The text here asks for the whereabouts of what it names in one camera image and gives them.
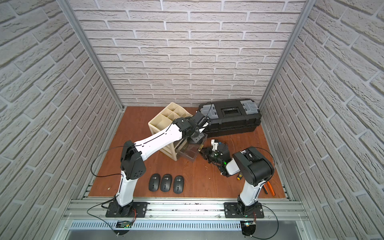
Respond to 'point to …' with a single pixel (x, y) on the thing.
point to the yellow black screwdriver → (239, 176)
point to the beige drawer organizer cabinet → (164, 120)
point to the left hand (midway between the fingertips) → (200, 131)
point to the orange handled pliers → (271, 188)
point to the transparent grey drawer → (188, 151)
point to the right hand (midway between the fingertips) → (198, 149)
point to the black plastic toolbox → (232, 117)
